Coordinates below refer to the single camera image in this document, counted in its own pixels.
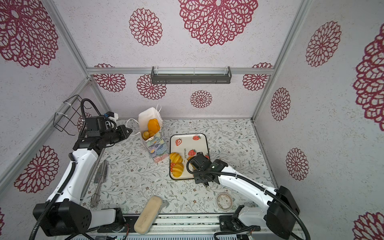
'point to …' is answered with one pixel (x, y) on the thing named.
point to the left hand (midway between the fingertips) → (132, 132)
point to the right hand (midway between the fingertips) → (197, 174)
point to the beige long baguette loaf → (148, 214)
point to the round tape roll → (224, 201)
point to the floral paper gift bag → (157, 145)
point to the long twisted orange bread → (153, 125)
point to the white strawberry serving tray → (188, 145)
